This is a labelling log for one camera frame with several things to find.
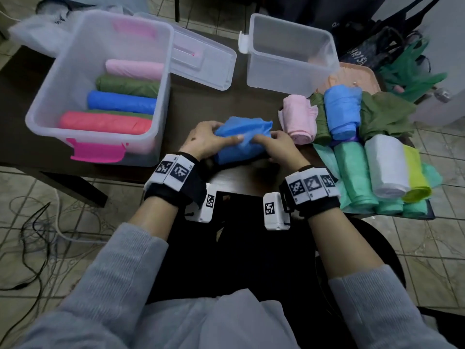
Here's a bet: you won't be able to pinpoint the person's left hand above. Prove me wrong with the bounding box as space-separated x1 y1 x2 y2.
180 121 244 160

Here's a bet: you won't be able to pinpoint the person's right hand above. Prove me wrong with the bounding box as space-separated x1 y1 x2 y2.
252 130 311 172

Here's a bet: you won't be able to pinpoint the pink plastic bag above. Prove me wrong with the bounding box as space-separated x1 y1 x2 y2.
105 59 165 81
278 94 319 146

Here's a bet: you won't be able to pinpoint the olive green bag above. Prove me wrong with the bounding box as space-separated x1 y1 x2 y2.
95 73 160 98
87 109 153 120
310 93 332 146
359 91 417 142

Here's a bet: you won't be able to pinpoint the small clear plastic bin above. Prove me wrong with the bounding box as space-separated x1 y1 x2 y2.
238 13 341 98

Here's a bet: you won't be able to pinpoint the clear lid pink handle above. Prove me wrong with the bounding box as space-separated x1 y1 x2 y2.
134 12 237 91

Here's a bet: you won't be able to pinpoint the red plastic bag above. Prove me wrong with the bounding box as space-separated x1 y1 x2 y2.
59 111 153 136

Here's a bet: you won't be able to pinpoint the white bag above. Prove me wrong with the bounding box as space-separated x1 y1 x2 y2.
364 134 411 199

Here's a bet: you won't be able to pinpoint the yellow-green bag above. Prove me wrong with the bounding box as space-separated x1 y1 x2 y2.
402 144 433 203

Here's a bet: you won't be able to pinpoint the large clear storage bin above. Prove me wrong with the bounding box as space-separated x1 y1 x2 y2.
25 10 174 167

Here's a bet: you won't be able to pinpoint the translucent zipper bag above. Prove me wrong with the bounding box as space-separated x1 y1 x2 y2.
8 0 135 57

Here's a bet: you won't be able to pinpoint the person's left forearm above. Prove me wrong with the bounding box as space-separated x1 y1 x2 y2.
16 196 179 349

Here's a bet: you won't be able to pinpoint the person's right forearm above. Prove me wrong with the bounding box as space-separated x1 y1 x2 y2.
308 208 458 349

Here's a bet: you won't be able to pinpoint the person's black trousers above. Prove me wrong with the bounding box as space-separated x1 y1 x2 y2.
145 194 360 349

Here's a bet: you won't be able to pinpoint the black left wristband with markers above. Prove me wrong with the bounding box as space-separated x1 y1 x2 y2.
143 152 208 207

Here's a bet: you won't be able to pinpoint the black wristband with markers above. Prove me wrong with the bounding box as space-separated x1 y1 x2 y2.
143 152 208 207
279 165 341 219

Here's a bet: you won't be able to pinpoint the black right wristband with markers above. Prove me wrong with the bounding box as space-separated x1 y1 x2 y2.
279 165 341 219

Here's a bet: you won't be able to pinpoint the dark patterned bag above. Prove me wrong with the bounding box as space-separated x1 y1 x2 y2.
340 0 444 69

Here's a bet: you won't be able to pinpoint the black chair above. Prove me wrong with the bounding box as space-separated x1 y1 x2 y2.
173 0 262 23

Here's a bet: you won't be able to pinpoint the black round stool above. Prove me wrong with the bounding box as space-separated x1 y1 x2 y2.
316 218 407 324

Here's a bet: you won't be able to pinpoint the green plastic bag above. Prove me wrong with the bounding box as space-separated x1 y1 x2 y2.
377 38 448 103

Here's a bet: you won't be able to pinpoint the blue-grey floor mat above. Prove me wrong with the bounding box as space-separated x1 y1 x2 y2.
43 0 150 13

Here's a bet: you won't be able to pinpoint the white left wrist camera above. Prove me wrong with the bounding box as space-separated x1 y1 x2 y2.
185 183 218 224

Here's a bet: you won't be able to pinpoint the thick white floor cable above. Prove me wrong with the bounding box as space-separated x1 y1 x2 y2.
53 189 106 245

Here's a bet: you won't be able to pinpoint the tangled dark floor cables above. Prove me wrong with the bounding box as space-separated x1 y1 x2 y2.
0 196 109 338

